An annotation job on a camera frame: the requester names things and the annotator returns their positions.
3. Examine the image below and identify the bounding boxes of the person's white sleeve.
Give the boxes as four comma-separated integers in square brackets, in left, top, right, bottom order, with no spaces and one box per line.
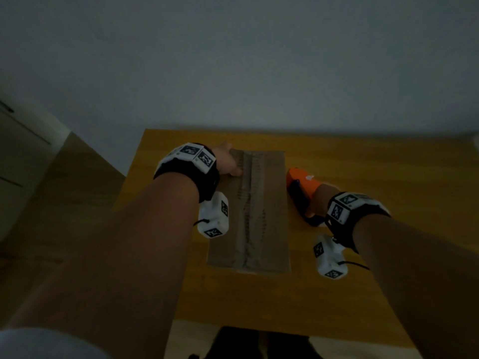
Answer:
[0,327,109,359]

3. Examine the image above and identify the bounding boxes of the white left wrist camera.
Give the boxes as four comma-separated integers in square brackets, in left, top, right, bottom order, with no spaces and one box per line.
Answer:
[197,191,230,239]

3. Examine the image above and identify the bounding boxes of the brown cardboard piece with staples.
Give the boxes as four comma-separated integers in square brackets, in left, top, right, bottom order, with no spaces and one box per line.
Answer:
[207,148,291,274]

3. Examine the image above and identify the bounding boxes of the black left wristband with markers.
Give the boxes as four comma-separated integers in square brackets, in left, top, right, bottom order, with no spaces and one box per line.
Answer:
[153,142,221,203]

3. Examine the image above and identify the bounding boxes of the person's right forearm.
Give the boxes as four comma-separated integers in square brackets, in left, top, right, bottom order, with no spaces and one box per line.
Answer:
[351,214,479,359]

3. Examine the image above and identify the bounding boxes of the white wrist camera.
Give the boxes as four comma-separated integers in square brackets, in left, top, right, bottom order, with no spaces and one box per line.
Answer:
[197,191,230,239]
[313,234,349,280]

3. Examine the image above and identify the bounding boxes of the white cabinet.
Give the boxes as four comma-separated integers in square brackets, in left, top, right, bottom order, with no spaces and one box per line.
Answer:
[0,95,72,242]

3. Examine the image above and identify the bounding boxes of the person's right hand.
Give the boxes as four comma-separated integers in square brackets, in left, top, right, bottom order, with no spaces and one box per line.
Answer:
[305,182,341,219]

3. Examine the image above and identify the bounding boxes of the black right camera cable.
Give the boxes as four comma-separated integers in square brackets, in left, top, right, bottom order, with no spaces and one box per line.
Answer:
[338,260,371,272]

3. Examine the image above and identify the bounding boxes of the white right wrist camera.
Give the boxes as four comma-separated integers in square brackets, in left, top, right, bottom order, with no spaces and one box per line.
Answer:
[313,234,349,280]

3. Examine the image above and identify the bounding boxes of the person's left hand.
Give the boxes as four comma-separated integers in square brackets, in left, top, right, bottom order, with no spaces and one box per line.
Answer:
[213,141,244,178]

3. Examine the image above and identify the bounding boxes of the black wristband with markers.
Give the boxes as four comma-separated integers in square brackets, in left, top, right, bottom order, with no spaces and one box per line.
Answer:
[324,191,392,255]
[153,142,221,203]

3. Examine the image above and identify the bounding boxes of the black right wristband with markers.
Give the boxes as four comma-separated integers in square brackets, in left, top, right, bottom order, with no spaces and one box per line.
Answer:
[324,191,392,255]

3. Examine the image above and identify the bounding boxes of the person's black trousers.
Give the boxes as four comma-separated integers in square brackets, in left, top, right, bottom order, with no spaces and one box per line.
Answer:
[187,326,324,359]

